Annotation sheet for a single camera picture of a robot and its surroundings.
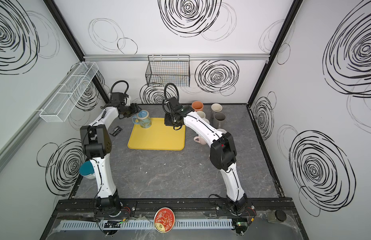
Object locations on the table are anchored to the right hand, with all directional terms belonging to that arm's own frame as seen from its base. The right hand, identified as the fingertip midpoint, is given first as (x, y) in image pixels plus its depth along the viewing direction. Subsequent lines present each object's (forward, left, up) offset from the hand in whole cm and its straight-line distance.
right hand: (165, 122), depth 88 cm
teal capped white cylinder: (-24, +44, -14) cm, 52 cm away
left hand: (+16, +20, -6) cm, 26 cm away
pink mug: (-5, -22, -11) cm, 25 cm away
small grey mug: (+21, -34, -8) cm, 41 cm away
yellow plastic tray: (+1, +6, -17) cm, 18 cm away
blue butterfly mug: (+8, +17, -7) cm, 20 cm away
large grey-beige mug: (+9, -34, -7) cm, 36 cm away
